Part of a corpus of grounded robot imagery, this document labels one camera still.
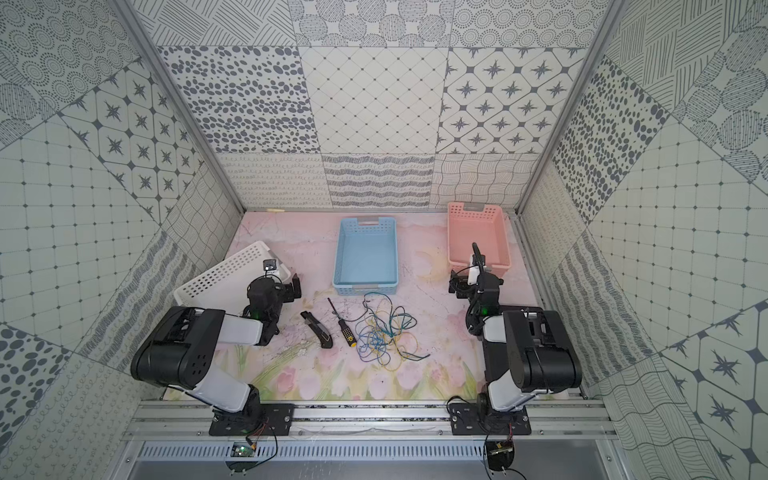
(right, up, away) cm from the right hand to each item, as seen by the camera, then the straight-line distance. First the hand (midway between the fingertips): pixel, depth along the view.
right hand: (468, 274), depth 95 cm
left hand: (-58, 0, -2) cm, 58 cm away
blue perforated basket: (-35, +4, +15) cm, 38 cm away
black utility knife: (-47, -15, -7) cm, 50 cm away
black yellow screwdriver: (-38, -17, -7) cm, 42 cm away
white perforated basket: (-80, -5, +2) cm, 80 cm away
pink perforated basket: (+12, +16, +19) cm, 28 cm away
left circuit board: (-62, -40, -24) cm, 77 cm away
